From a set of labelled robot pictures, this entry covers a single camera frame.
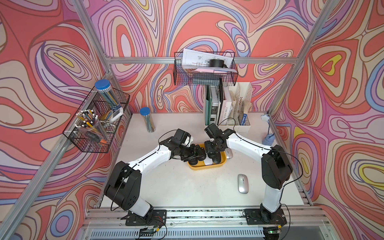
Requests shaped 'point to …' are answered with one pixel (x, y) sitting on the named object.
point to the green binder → (208, 104)
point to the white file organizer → (242, 102)
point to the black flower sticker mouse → (193, 161)
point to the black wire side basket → (109, 119)
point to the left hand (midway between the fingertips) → (201, 155)
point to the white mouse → (208, 161)
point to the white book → (226, 108)
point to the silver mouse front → (242, 183)
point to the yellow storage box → (200, 164)
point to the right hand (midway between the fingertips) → (212, 151)
